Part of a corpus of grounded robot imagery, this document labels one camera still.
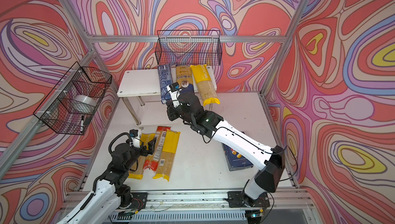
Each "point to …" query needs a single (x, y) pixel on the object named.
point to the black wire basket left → (71, 105)
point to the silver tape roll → (84, 103)
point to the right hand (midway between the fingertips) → (168, 106)
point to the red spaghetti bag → (150, 163)
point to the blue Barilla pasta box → (235, 161)
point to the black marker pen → (82, 124)
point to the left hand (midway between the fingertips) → (149, 136)
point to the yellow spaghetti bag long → (167, 154)
